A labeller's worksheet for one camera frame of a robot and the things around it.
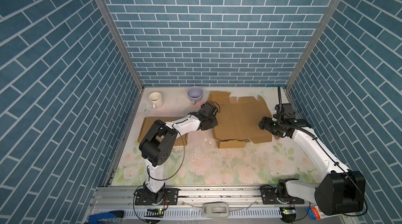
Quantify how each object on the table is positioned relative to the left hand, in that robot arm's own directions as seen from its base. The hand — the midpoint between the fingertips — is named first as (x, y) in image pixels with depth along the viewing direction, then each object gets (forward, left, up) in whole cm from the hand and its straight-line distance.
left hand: (215, 122), depth 95 cm
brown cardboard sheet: (+6, -16, -6) cm, 18 cm away
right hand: (-7, -25, +9) cm, 28 cm away
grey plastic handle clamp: (-44, +2, -2) cm, 44 cm away
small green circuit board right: (-45, -33, -8) cm, 56 cm away
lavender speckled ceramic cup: (+26, +14, -2) cm, 29 cm away
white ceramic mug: (+18, +39, +2) cm, 43 cm away
